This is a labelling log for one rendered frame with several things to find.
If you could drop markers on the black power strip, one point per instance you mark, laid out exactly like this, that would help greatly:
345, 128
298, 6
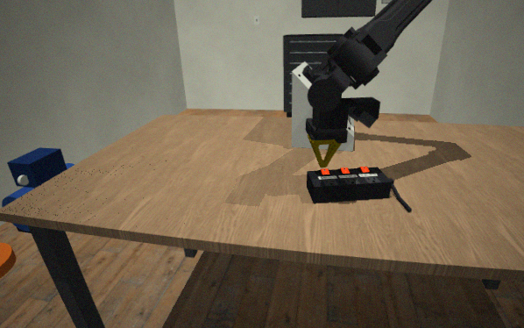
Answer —
350, 184

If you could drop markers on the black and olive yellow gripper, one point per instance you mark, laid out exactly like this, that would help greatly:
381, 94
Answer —
317, 128

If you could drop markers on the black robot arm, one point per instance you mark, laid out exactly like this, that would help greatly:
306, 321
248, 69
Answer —
352, 53

